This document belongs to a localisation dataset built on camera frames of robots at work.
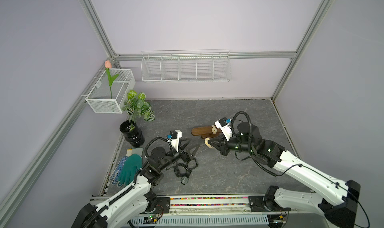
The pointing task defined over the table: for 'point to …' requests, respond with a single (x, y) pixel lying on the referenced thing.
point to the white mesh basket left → (99, 99)
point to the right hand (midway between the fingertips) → (209, 140)
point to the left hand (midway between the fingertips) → (196, 143)
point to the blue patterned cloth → (114, 177)
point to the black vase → (132, 134)
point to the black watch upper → (192, 163)
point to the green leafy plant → (137, 105)
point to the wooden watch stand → (206, 132)
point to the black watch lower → (184, 177)
